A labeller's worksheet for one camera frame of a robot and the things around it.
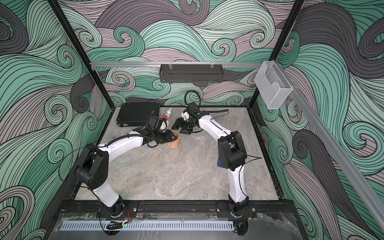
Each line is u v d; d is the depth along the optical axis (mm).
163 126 750
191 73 1001
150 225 697
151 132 685
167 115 1104
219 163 877
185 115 882
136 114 1155
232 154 527
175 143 899
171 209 745
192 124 781
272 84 781
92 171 456
